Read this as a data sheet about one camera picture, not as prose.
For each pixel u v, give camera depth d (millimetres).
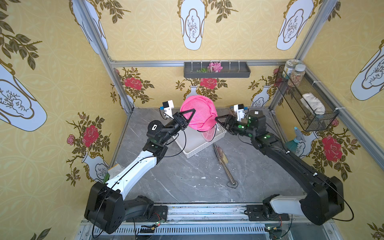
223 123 671
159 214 741
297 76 798
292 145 849
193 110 658
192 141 954
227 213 747
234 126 665
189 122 647
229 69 923
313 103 698
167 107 640
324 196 392
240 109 703
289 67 855
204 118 678
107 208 396
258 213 727
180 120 597
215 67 882
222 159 921
